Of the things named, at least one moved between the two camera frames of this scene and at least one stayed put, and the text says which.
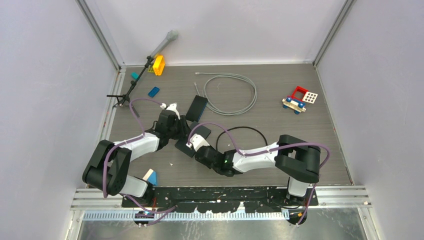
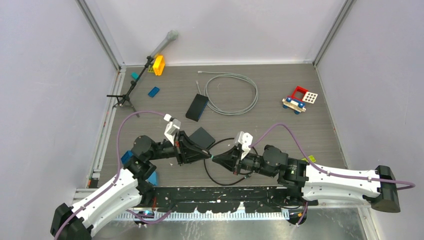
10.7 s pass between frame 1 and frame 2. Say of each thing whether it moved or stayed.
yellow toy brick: stayed
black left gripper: moved
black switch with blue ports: stayed
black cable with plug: moved
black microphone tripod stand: stayed
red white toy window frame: stayed
